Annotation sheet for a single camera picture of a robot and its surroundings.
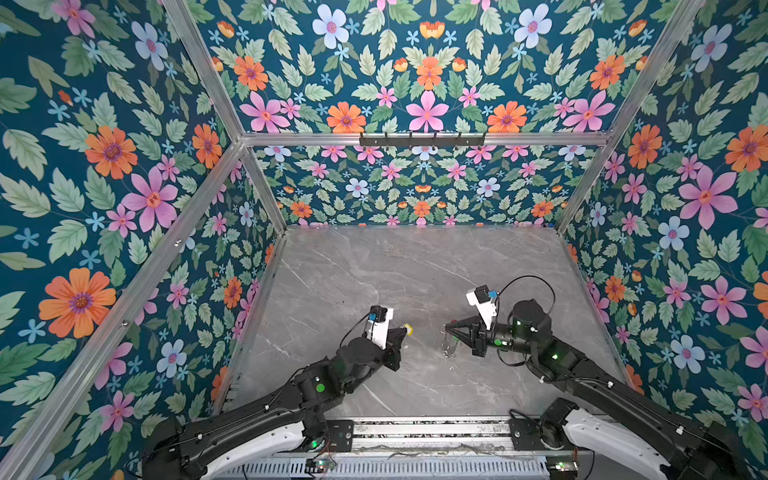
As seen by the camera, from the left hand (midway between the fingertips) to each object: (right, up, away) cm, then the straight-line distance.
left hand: (412, 329), depth 70 cm
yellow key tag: (-1, -1, +4) cm, 4 cm away
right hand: (+8, 0, -1) cm, 8 cm away
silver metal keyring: (+9, -5, +2) cm, 11 cm away
